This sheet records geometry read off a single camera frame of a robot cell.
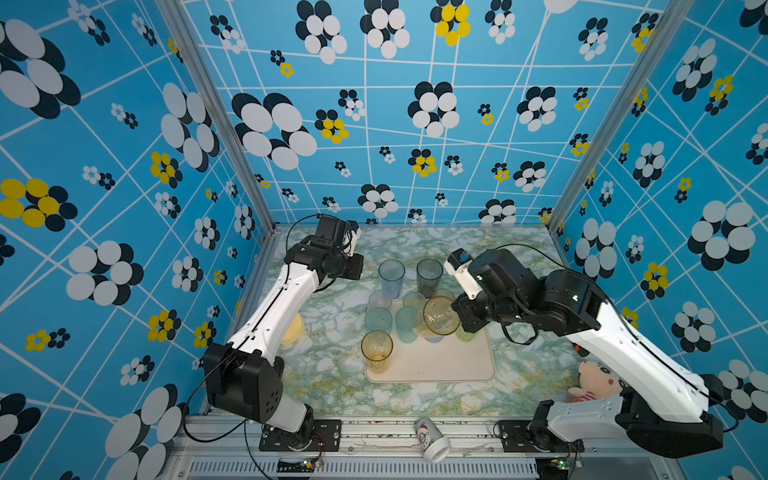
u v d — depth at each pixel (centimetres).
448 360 87
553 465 70
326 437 74
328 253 58
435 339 91
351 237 67
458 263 54
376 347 76
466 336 87
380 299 95
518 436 72
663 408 39
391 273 98
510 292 42
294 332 89
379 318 89
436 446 67
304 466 71
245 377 41
